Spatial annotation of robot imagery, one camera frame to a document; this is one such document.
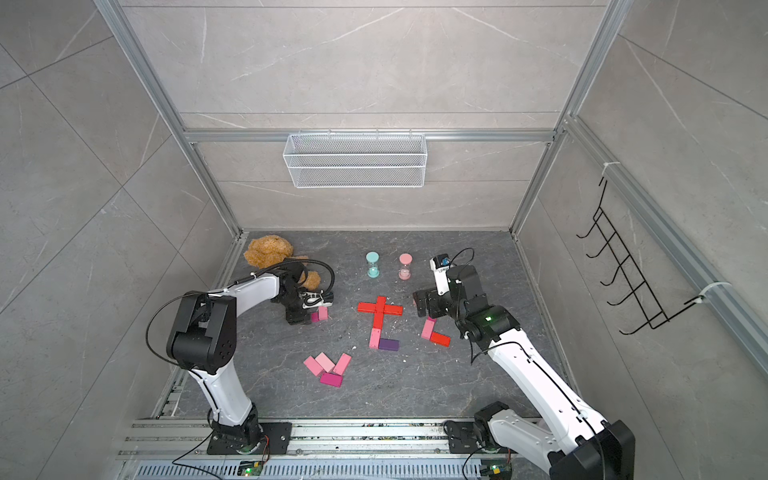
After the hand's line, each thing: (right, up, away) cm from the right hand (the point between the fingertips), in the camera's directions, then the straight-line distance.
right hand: (434, 289), depth 78 cm
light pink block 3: (0, -14, +15) cm, 20 cm away
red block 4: (+4, -17, +13) cm, 22 cm away
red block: (-20, -8, +18) cm, 28 cm away
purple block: (-13, -18, +11) cm, 24 cm away
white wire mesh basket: (-24, +42, +22) cm, 53 cm away
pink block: (-35, -23, +8) cm, 42 cm away
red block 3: (-16, -12, +17) cm, 26 cm away
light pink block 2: (-31, -23, +8) cm, 39 cm away
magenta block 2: (-29, -26, +6) cm, 39 cm away
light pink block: (-34, -10, +17) cm, 39 cm away
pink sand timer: (-7, +3, +27) cm, 28 cm away
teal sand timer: (-18, +8, +23) cm, 30 cm away
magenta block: (-36, -11, +17) cm, 42 cm away
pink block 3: (-17, -16, +12) cm, 26 cm away
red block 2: (-12, -9, +19) cm, 24 cm away
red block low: (-15, -7, +21) cm, 27 cm away
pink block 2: (-26, -23, +7) cm, 35 cm away
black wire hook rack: (+44, 0, -13) cm, 46 cm away
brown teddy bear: (-55, +11, +24) cm, 61 cm away
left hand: (-40, -7, +20) cm, 45 cm away
